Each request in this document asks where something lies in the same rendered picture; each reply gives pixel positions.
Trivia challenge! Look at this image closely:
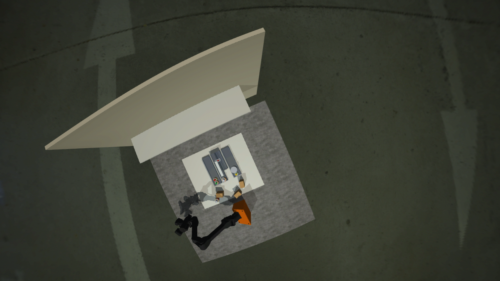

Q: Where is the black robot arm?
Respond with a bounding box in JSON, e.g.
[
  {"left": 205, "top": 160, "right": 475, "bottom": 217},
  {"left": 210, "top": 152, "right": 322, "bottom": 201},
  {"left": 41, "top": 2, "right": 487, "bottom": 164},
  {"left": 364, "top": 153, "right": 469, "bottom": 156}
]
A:
[{"left": 175, "top": 212, "right": 241, "bottom": 250}]

